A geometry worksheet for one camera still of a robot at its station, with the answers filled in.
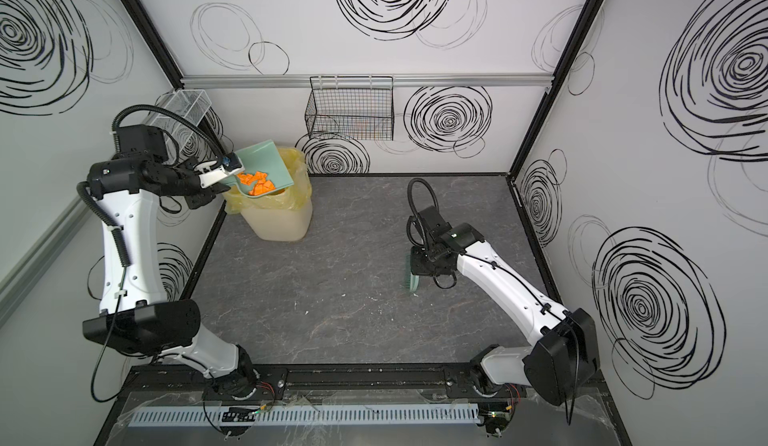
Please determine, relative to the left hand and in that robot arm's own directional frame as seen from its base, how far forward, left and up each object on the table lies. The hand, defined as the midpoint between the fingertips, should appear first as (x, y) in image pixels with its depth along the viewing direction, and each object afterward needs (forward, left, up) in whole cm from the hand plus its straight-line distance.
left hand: (217, 176), depth 72 cm
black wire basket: (+78, -20, -31) cm, 86 cm away
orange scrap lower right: (-1, -11, -2) cm, 11 cm away
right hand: (-12, -48, -20) cm, 54 cm away
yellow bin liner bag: (+5, -15, -13) cm, 21 cm away
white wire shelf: (+32, +23, -1) cm, 40 cm away
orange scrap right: (-1, -8, 0) cm, 8 cm away
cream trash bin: (+4, -7, -26) cm, 27 cm away
